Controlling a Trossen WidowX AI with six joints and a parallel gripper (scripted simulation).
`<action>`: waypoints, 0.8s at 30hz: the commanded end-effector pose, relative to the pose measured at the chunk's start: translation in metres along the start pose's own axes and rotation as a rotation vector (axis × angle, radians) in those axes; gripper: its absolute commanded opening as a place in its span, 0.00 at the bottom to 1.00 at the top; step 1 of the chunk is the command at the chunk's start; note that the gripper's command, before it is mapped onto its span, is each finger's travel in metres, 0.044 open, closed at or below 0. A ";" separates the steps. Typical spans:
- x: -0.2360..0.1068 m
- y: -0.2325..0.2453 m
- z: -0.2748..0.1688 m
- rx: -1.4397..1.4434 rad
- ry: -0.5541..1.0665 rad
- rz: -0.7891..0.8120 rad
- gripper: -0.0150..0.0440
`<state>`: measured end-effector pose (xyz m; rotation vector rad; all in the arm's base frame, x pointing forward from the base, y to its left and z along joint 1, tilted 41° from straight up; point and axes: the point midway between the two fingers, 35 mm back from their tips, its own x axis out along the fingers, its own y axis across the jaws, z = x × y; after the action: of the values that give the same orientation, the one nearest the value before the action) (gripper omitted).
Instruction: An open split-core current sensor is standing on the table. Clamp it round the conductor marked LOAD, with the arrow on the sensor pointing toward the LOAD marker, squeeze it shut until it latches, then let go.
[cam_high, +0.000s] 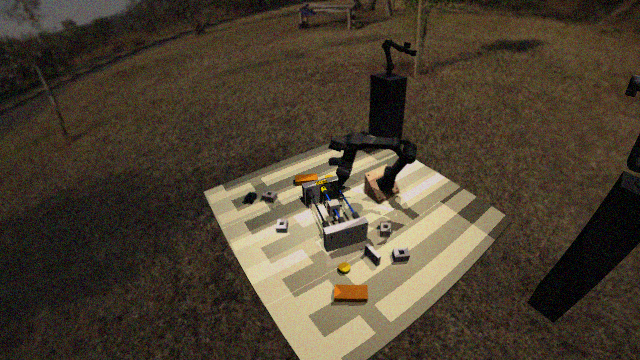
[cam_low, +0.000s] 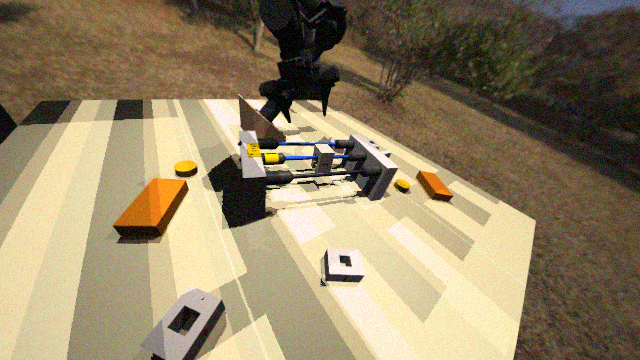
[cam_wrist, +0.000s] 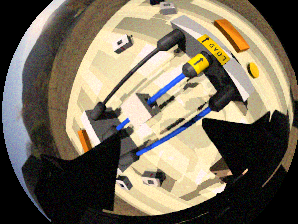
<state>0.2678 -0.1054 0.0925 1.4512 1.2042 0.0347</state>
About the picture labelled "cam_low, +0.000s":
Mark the yellow short cylinder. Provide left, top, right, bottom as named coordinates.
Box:
left=174, top=160, right=198, bottom=177
left=394, top=179, right=410, bottom=193

